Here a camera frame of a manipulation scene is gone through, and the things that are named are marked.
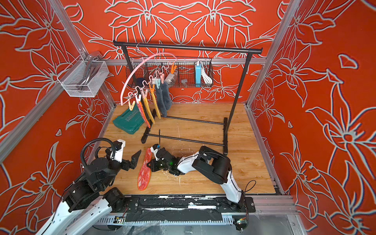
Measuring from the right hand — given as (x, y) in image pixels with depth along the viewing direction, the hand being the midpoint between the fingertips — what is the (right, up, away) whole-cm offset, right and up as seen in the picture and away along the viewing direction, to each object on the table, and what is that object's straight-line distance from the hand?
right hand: (143, 168), depth 82 cm
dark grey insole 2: (+12, +47, +3) cm, 49 cm away
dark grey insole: (+9, +39, +4) cm, 40 cm away
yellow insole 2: (+7, +41, -2) cm, 42 cm away
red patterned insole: (+1, -5, -1) cm, 5 cm away
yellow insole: (+3, +33, +1) cm, 33 cm away
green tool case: (-16, +26, +21) cm, 38 cm away
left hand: (-2, +15, -13) cm, 20 cm away
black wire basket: (+17, +58, +13) cm, 62 cm away
